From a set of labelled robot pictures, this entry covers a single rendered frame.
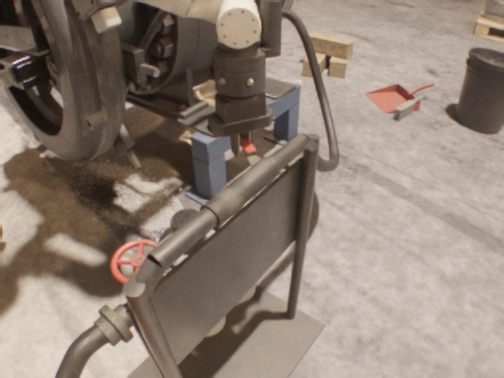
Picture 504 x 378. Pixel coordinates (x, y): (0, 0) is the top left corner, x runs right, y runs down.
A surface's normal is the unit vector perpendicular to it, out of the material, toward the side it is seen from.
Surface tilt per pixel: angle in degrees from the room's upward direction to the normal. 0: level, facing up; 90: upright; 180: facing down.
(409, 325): 0
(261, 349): 0
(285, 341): 0
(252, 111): 90
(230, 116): 90
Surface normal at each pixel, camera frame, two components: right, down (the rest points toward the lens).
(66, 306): -0.01, -0.77
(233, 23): 0.04, 0.64
